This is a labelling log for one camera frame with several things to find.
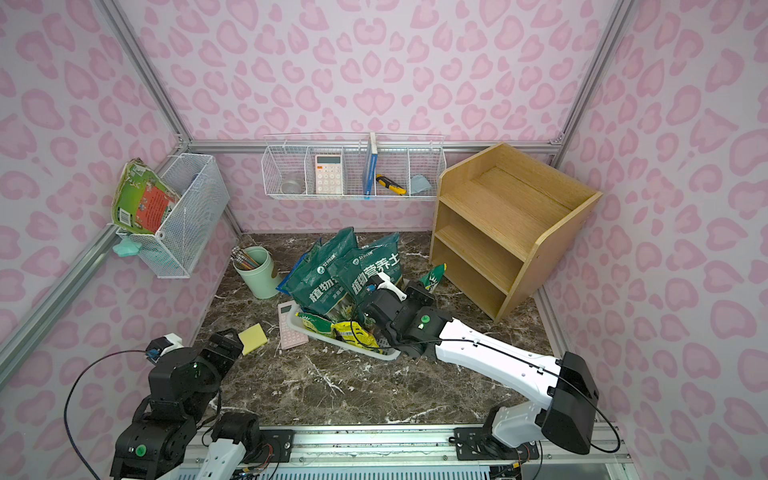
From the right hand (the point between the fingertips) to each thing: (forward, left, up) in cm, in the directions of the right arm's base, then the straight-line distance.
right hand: (421, 284), depth 74 cm
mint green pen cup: (+11, +50, -15) cm, 54 cm away
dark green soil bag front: (+5, +17, +1) cm, 18 cm away
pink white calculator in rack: (+38, +29, +5) cm, 48 cm away
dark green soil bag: (-1, +26, 0) cm, 26 cm away
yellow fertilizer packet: (-7, +18, -12) cm, 23 cm away
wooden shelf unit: (+16, -22, +6) cm, 27 cm away
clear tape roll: (+35, +40, +2) cm, 54 cm away
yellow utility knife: (+38, +8, +1) cm, 39 cm away
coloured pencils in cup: (+14, +54, -7) cm, 56 cm away
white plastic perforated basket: (-7, +9, -24) cm, 27 cm away
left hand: (-14, +44, -1) cm, 46 cm away
